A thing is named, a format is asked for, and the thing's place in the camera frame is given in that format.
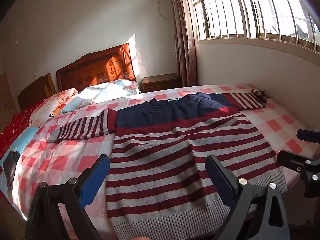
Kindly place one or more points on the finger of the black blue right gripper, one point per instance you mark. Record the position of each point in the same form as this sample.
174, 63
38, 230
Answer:
308, 135
307, 168

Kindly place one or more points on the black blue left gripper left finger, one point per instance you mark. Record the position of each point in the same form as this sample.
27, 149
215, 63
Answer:
45, 220

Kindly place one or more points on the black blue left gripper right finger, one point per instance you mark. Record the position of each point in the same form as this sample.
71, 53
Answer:
257, 212

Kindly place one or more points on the striped navy red grey sweater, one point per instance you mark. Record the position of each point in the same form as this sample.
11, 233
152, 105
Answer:
157, 185

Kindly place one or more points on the pink checkered bed sheet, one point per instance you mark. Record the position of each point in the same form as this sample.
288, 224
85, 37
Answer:
55, 163

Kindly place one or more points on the small dark folded garment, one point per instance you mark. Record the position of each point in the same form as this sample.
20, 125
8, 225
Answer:
261, 95

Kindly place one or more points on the light blue sheet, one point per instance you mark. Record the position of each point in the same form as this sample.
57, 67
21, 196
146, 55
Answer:
20, 143

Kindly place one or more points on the red floral bed sheet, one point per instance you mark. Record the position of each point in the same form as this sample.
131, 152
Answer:
19, 123

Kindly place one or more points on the orange floral folded quilt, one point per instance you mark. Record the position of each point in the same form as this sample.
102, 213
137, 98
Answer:
50, 107

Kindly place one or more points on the beige louvered wardrobe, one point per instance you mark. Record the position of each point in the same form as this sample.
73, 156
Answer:
7, 106

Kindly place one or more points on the barred window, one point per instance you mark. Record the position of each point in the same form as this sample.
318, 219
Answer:
282, 20

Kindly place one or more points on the small dark wooden headboard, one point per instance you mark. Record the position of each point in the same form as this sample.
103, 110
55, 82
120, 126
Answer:
41, 89

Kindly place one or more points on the light blue floral folded quilt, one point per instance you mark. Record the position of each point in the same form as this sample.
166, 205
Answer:
101, 93

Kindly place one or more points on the red floral curtain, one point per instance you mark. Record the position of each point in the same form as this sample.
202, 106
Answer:
184, 41

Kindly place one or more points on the wooden bedside table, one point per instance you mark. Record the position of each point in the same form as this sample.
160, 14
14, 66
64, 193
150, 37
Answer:
159, 82

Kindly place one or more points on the large carved wooden headboard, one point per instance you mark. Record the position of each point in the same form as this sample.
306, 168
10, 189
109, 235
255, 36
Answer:
95, 68

